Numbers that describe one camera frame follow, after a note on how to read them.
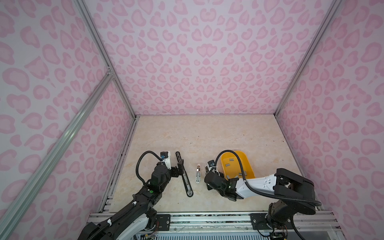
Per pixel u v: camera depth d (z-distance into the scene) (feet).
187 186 2.72
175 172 2.42
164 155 2.31
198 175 2.88
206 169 2.84
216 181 2.11
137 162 1.90
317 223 2.41
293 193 1.44
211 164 2.50
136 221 1.90
